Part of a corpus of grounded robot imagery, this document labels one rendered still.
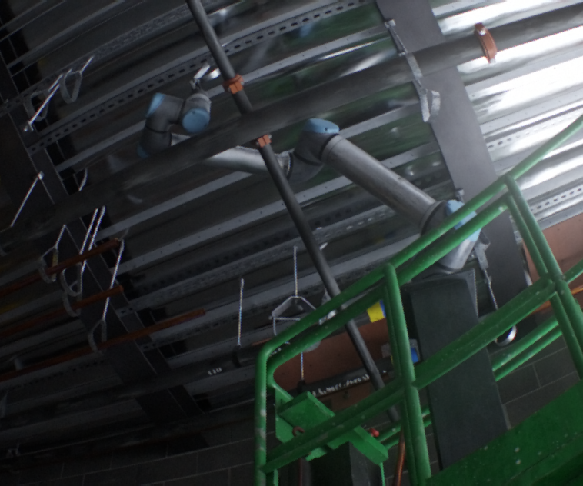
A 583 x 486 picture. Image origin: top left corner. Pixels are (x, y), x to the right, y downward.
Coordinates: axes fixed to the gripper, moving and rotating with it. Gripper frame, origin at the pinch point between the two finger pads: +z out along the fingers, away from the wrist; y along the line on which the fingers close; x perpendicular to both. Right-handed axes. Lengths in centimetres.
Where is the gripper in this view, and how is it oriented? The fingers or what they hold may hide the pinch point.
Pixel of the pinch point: (199, 88)
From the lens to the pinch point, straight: 303.1
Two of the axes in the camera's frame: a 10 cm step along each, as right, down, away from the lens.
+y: -4.0, -7.8, -4.9
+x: -9.2, 3.8, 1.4
